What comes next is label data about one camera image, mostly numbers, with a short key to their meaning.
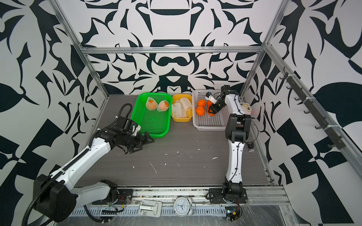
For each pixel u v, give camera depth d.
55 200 0.46
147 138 0.71
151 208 0.70
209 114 1.03
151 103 1.05
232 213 0.71
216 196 0.72
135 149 0.75
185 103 1.05
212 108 0.94
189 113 1.07
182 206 0.68
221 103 0.91
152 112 1.08
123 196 0.73
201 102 1.08
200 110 1.02
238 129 0.64
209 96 0.96
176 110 1.05
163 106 1.05
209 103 1.07
